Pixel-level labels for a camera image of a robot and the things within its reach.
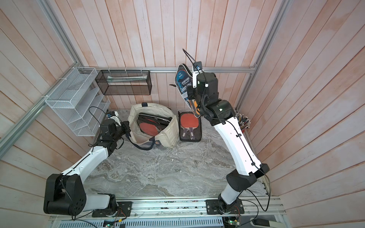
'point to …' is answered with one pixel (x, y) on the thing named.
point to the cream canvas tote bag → (168, 137)
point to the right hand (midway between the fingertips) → (194, 80)
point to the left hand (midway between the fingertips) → (130, 123)
